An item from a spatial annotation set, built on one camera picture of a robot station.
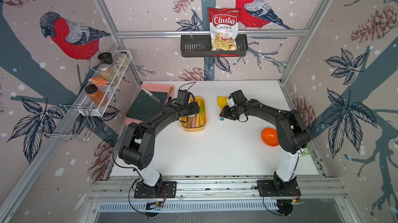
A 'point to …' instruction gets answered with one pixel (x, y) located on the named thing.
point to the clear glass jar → (122, 59)
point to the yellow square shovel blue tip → (222, 101)
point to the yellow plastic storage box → (196, 123)
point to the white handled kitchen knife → (151, 94)
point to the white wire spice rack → (87, 105)
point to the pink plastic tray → (157, 87)
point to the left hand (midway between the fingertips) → (198, 105)
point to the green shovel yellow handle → (202, 108)
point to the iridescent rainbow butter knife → (171, 89)
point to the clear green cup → (308, 150)
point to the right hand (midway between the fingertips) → (221, 114)
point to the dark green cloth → (143, 107)
